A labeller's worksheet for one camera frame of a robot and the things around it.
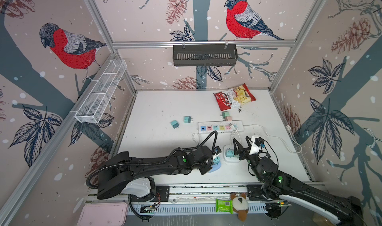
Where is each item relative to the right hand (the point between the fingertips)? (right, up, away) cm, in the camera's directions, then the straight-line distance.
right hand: (238, 140), depth 75 cm
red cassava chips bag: (+8, +24, +35) cm, 43 cm away
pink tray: (-63, -32, -8) cm, 71 cm away
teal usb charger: (-3, -8, +5) cm, 10 cm away
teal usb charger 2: (-11, -11, +3) cm, 16 cm away
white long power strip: (-3, +4, +21) cm, 22 cm away
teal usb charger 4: (-28, +8, +26) cm, 39 cm away
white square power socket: (-3, -12, +7) cm, 15 cm away
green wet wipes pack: (-8, -30, -5) cm, 31 cm away
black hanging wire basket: (-18, +54, +32) cm, 65 cm away
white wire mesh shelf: (-74, +29, +6) cm, 80 cm away
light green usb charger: (-4, -6, -4) cm, 8 cm away
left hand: (-13, -12, +1) cm, 18 cm away
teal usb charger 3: (-36, +5, +24) cm, 44 cm away
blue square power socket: (-11, -16, +5) cm, 20 cm away
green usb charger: (-1, +11, +29) cm, 31 cm away
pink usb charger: (+1, +8, +26) cm, 28 cm away
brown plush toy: (-1, -29, -7) cm, 30 cm away
